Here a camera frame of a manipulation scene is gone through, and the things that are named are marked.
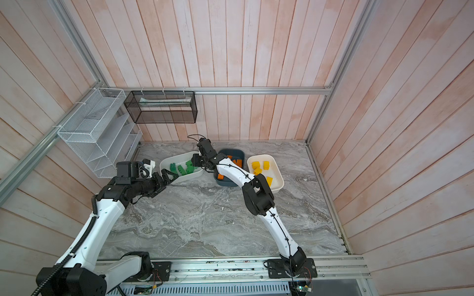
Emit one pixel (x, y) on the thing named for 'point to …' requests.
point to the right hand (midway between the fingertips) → (193, 159)
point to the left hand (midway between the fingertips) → (172, 184)
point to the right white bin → (274, 172)
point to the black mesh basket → (162, 106)
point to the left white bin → (181, 166)
